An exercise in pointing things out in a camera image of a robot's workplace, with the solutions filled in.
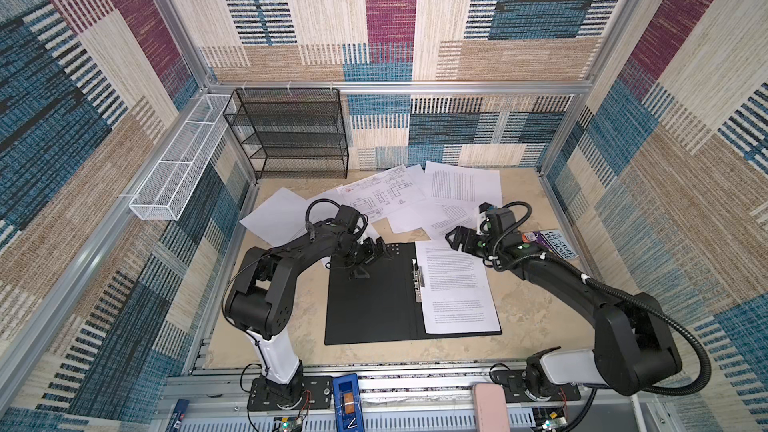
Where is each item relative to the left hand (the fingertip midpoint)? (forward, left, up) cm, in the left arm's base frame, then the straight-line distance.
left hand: (385, 262), depth 90 cm
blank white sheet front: (+12, +18, +9) cm, 23 cm away
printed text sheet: (-8, -22, -8) cm, 24 cm away
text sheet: (+35, -33, -5) cm, 48 cm away
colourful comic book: (+9, -55, -4) cm, 55 cm away
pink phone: (-36, -23, -3) cm, 43 cm away
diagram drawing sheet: (+32, 0, -6) cm, 32 cm away
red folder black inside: (-11, 0, -6) cm, 13 cm away
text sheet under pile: (+20, -18, -6) cm, 28 cm away
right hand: (+2, -21, +4) cm, 21 cm away
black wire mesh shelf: (+47, +34, +11) cm, 59 cm away
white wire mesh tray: (+2, +51, +28) cm, 58 cm away
